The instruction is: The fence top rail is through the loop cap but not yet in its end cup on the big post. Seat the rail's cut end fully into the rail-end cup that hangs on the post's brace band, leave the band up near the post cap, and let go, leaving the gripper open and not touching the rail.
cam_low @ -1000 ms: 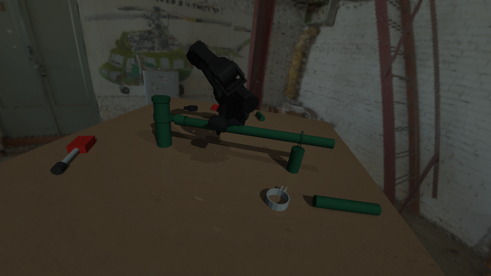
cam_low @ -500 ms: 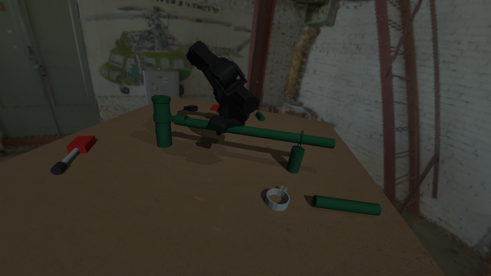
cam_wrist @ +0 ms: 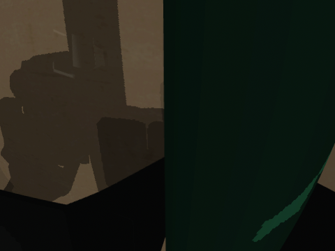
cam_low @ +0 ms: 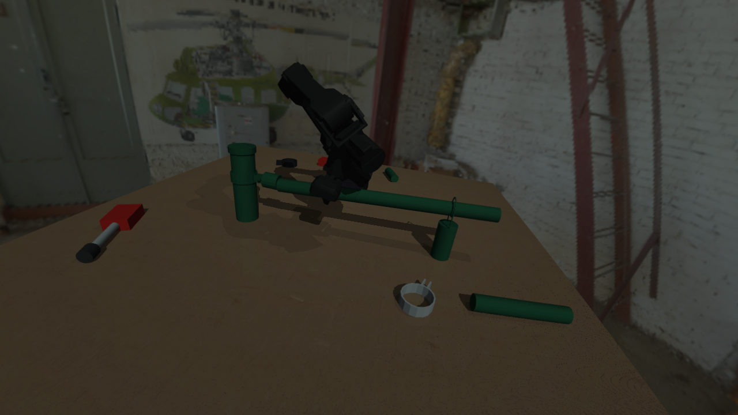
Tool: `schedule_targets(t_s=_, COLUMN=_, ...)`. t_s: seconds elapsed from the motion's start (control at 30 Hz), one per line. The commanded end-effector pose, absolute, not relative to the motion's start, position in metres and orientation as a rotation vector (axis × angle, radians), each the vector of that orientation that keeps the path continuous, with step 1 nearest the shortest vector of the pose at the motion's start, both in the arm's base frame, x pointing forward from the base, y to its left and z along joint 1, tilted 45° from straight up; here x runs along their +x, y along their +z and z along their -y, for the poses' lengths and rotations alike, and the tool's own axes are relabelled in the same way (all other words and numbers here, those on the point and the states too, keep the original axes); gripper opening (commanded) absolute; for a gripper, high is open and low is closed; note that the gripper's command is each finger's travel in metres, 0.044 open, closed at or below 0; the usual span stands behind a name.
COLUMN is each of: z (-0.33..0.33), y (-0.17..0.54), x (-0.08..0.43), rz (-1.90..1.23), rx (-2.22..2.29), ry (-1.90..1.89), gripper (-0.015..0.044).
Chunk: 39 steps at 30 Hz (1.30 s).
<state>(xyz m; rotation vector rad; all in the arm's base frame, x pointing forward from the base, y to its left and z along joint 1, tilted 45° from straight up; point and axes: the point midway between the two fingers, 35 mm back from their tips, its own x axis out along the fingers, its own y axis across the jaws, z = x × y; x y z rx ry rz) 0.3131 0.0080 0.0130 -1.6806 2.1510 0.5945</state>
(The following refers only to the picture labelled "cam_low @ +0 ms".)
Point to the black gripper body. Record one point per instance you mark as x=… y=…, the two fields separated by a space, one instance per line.
x=329 y=186

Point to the grey metal band with two small prongs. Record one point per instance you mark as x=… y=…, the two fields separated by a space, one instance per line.
x=417 y=312

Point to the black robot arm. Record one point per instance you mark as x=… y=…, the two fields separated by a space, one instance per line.
x=331 y=112

